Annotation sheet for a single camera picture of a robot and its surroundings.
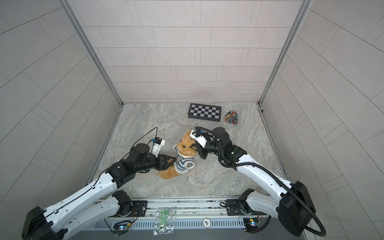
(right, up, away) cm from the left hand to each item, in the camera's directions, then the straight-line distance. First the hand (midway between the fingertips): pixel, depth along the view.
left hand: (176, 159), depth 73 cm
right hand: (+7, +7, 0) cm, 10 cm away
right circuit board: (+35, -29, -5) cm, 46 cm away
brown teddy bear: (+4, +6, -2) cm, 7 cm away
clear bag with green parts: (-4, -27, -5) cm, 28 cm away
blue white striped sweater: (+5, 0, -3) cm, 6 cm away
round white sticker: (+15, -28, -5) cm, 32 cm away
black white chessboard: (+16, +24, +36) cm, 46 cm away
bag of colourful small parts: (+34, +20, +33) cm, 51 cm away
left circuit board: (-23, -27, -8) cm, 37 cm away
